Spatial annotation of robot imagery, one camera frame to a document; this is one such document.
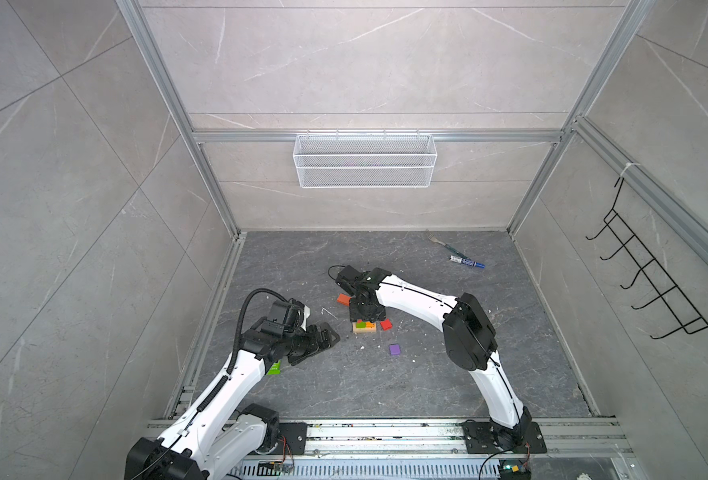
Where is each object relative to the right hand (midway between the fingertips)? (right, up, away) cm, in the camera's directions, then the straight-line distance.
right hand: (361, 314), depth 93 cm
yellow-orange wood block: (+2, -3, 0) cm, 4 cm away
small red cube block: (+8, -3, 0) cm, 9 cm away
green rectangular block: (0, -3, -1) cm, 3 cm away
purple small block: (+10, -10, -5) cm, 15 cm away
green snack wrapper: (-25, -14, -9) cm, 30 cm away
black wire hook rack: (+67, +9, -30) cm, 74 cm away
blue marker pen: (+36, +17, +18) cm, 44 cm away
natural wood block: (0, -4, -2) cm, 5 cm away
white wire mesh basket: (0, +51, +8) cm, 52 cm away
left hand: (-9, -3, -13) cm, 17 cm away
